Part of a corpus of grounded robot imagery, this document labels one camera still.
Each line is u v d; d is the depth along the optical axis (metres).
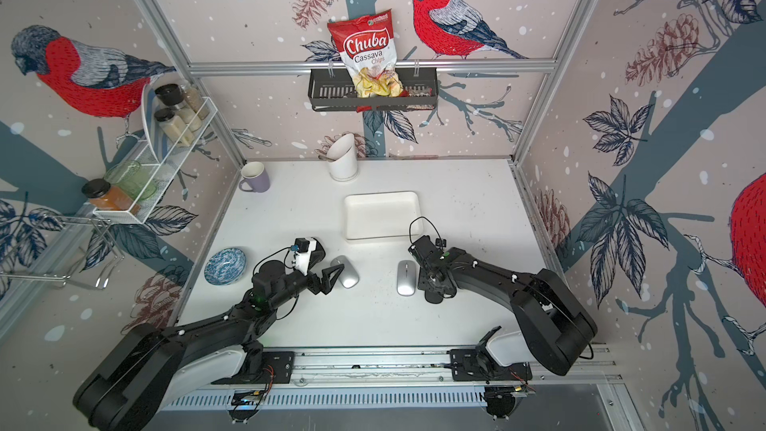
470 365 0.73
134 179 0.72
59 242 0.57
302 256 0.73
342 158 1.05
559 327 0.42
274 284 0.66
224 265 0.90
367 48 0.80
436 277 0.62
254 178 1.04
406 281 0.88
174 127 0.76
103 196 0.59
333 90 0.95
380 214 1.04
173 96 0.79
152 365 0.42
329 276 0.75
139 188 0.65
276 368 0.73
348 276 0.90
